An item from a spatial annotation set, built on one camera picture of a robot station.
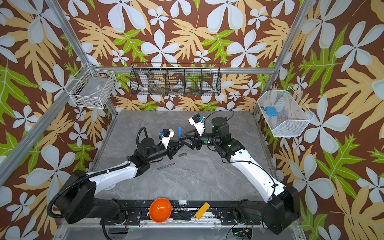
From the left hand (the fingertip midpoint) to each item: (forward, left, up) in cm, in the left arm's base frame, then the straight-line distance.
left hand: (182, 141), depth 76 cm
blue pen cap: (+1, +1, +7) cm, 8 cm away
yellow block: (-28, -11, -22) cm, 37 cm away
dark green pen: (-4, +11, -22) cm, 25 cm away
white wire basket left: (+30, +54, +11) cm, 62 cm away
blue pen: (-5, +1, +9) cm, 10 cm away
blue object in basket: (+19, -51, +4) cm, 55 cm away
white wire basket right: (+12, -59, +8) cm, 60 cm away
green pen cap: (+4, +1, -21) cm, 22 cm away
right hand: (-3, 0, +8) cm, 9 cm away
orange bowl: (-28, +11, -22) cm, 38 cm away
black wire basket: (+44, +5, +8) cm, 45 cm away
